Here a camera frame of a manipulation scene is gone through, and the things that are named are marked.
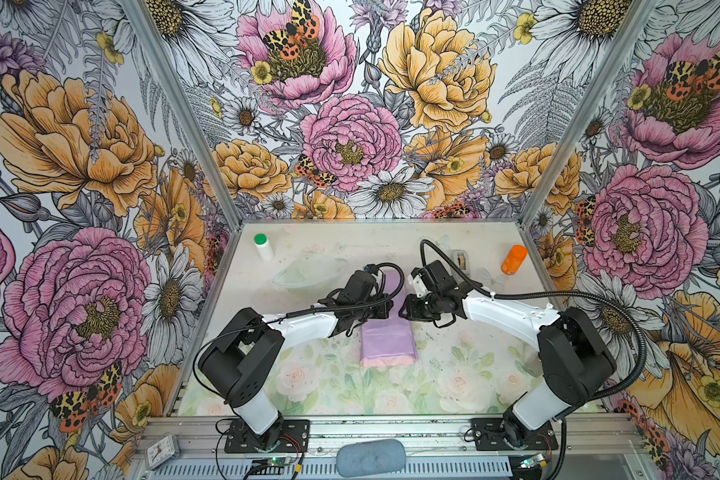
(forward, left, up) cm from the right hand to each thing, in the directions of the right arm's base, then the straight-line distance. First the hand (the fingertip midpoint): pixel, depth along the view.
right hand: (406, 322), depth 87 cm
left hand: (+3, +4, +1) cm, 5 cm away
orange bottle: (+22, -38, 0) cm, 44 cm away
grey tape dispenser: (+24, -22, -2) cm, 33 cm away
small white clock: (-29, +60, -4) cm, 66 cm away
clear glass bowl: (+24, +31, -6) cm, 40 cm away
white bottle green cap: (+29, +46, +1) cm, 55 cm away
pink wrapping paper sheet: (-5, +5, 0) cm, 7 cm away
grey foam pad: (-32, +11, -3) cm, 34 cm away
